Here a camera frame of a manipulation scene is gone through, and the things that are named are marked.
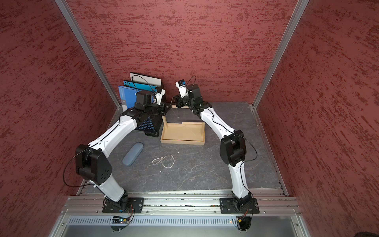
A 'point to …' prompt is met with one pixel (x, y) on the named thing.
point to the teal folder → (140, 86)
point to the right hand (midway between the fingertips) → (174, 98)
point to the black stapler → (153, 134)
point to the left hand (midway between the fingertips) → (170, 108)
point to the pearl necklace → (162, 162)
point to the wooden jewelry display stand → (181, 126)
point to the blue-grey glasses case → (132, 154)
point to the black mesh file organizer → (151, 120)
